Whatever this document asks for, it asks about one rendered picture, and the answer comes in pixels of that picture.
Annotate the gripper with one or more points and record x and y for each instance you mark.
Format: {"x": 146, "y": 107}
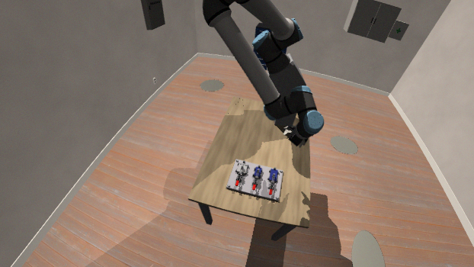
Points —
{"x": 299, "y": 142}

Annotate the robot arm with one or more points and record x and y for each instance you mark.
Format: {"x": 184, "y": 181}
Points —
{"x": 300, "y": 100}

